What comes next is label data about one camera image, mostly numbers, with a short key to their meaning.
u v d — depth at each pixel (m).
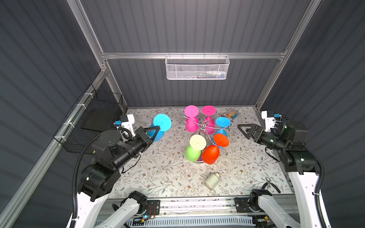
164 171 0.87
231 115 1.12
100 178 0.36
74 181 0.37
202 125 0.69
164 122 0.57
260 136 0.54
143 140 0.45
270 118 0.56
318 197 0.38
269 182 0.81
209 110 0.74
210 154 0.69
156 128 0.54
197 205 0.76
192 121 0.78
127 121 0.49
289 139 0.47
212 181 0.75
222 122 0.71
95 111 0.77
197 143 0.62
